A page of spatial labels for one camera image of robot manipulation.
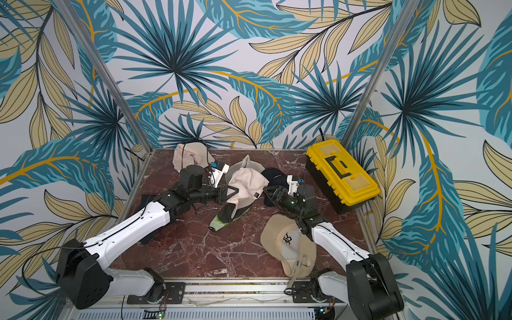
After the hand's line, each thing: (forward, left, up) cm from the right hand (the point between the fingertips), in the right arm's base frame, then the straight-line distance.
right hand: (265, 191), depth 80 cm
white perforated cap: (+25, +9, -10) cm, 28 cm away
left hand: (-4, +11, +4) cm, 12 cm away
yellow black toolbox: (+6, -33, -2) cm, 34 cm away
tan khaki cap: (-13, -8, -18) cm, 24 cm away
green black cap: (-2, +19, -18) cm, 26 cm away
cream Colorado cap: (+3, +7, +2) cm, 8 cm away
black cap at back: (+15, -6, -11) cm, 20 cm away
